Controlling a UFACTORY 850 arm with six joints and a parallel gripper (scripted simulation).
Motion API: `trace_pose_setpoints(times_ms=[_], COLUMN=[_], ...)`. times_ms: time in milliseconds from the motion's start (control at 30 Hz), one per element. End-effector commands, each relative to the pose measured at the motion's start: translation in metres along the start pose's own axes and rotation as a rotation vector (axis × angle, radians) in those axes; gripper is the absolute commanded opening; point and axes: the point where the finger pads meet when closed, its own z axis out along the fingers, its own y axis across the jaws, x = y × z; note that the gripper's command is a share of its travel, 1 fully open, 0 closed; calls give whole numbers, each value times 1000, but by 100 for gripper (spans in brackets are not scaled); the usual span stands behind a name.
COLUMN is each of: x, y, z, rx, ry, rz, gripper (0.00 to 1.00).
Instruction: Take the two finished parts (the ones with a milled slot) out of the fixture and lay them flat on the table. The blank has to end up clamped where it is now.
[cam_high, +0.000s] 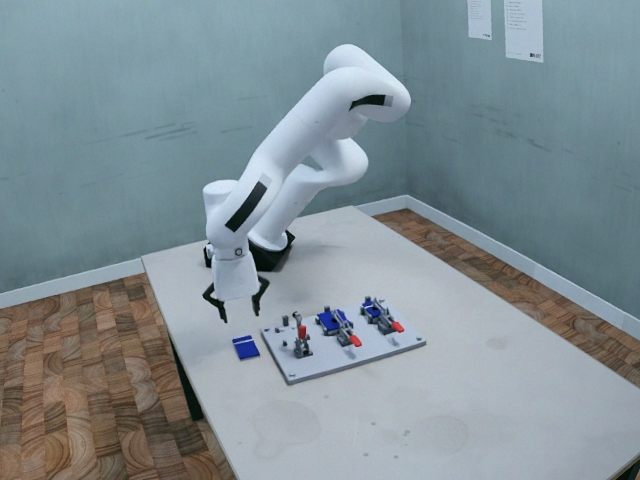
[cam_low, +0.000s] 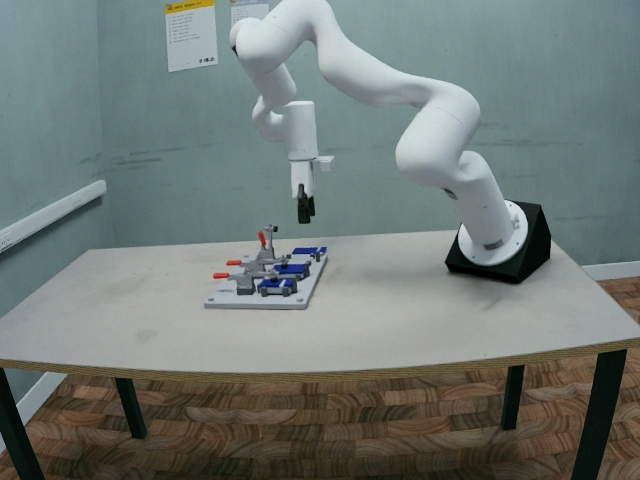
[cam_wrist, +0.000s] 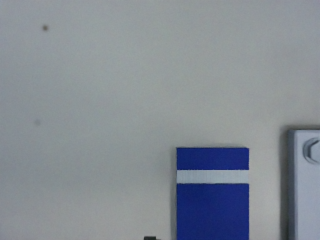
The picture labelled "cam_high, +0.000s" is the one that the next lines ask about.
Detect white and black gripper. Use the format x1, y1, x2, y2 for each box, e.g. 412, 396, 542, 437
202, 250, 270, 323

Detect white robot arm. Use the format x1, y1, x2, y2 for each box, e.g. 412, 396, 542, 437
203, 44, 411, 259

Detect blue plate with white stripe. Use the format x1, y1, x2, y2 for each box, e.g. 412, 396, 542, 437
232, 335, 261, 362

